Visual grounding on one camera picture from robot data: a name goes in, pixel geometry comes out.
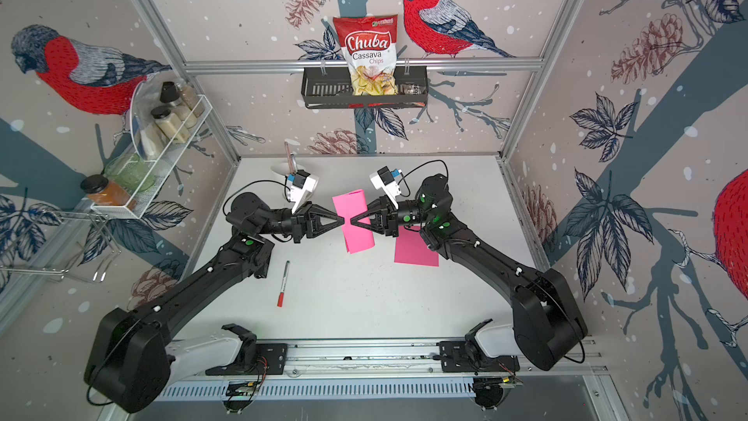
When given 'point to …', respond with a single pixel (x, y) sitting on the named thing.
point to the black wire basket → (332, 88)
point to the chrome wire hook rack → (106, 229)
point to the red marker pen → (281, 295)
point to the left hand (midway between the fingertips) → (343, 222)
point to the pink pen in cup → (289, 158)
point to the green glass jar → (128, 171)
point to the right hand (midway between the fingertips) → (355, 222)
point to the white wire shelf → (160, 155)
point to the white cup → (281, 168)
